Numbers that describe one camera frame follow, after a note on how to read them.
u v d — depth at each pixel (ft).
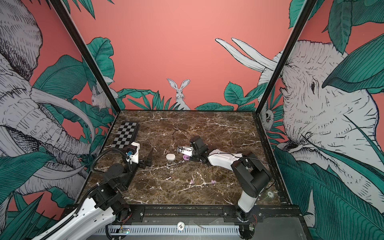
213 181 2.80
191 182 2.75
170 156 3.05
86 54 2.82
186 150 2.61
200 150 2.31
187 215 2.47
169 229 2.30
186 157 3.03
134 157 1.98
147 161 2.13
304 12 2.35
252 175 1.53
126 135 3.31
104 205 1.71
